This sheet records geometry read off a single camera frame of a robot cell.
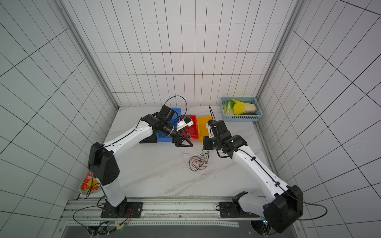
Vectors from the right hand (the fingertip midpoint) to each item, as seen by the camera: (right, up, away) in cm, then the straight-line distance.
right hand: (198, 142), depth 78 cm
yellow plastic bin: (+4, +5, +21) cm, 22 cm away
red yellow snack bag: (-59, -23, +1) cm, 64 cm away
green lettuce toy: (+24, +21, +32) cm, 46 cm away
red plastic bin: (-3, +4, +28) cm, 29 cm away
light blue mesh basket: (+43, +14, +28) cm, 53 cm away
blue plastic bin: (-12, +12, -7) cm, 19 cm away
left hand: (-6, 0, -2) cm, 6 cm away
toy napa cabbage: (+33, +21, +31) cm, 50 cm away
